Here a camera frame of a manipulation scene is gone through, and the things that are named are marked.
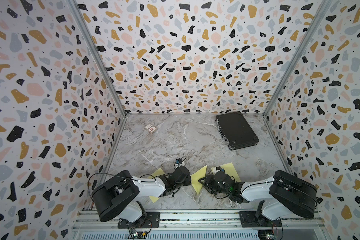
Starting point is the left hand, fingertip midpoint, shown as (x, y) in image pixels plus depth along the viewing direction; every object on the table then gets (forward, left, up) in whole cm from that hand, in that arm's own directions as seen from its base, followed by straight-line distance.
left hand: (193, 179), depth 87 cm
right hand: (-3, -3, +3) cm, 5 cm away
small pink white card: (+38, +30, +1) cm, 48 cm away
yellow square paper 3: (+6, -23, -2) cm, 24 cm away
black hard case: (+34, -32, +3) cm, 47 cm away
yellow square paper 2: (+2, -3, -1) cm, 3 cm away
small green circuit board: (-26, +27, -1) cm, 37 cm away
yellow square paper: (+5, +20, -1) cm, 21 cm away
